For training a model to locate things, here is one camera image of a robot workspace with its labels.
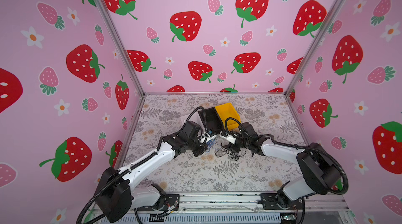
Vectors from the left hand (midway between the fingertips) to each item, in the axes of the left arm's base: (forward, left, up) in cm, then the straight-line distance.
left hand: (206, 143), depth 80 cm
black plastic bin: (+26, -5, -17) cm, 32 cm away
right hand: (+6, -11, -7) cm, 14 cm away
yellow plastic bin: (+31, -14, -10) cm, 36 cm away
